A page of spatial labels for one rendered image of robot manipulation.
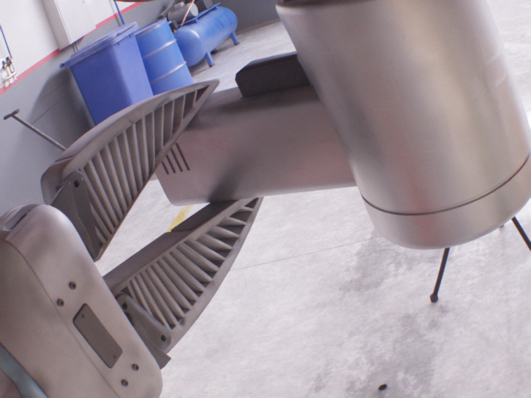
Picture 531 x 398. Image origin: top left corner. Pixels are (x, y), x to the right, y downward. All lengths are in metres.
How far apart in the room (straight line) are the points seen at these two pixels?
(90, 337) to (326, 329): 2.25
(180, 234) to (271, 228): 3.02
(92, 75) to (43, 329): 5.83
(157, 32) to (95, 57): 1.03
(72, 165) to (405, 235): 0.14
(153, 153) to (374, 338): 2.04
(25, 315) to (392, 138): 0.15
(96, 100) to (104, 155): 5.83
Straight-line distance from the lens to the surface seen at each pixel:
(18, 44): 5.99
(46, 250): 0.25
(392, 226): 0.29
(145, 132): 0.32
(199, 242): 0.35
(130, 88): 6.02
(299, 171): 0.33
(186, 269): 0.34
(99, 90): 6.08
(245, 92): 0.33
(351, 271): 2.76
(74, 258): 0.25
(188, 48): 7.57
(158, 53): 6.78
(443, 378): 2.03
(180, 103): 0.34
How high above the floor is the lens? 1.33
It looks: 22 degrees down
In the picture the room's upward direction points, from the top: 24 degrees counter-clockwise
